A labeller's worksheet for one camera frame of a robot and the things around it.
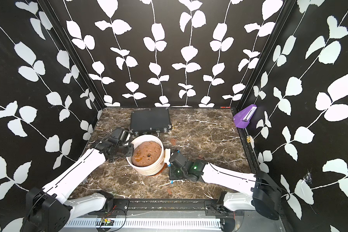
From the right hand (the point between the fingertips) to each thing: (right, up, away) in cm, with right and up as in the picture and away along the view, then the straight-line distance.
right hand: (166, 173), depth 76 cm
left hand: (-20, +13, +6) cm, 24 cm away
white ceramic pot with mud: (-11, +8, +5) cm, 14 cm away
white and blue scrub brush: (0, +8, +4) cm, 9 cm away
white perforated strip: (+19, -23, -5) cm, 30 cm away
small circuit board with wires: (-30, -22, -5) cm, 38 cm away
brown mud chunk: (+3, +14, +25) cm, 28 cm away
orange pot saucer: (-4, -2, +9) cm, 10 cm away
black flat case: (-15, +28, +30) cm, 43 cm away
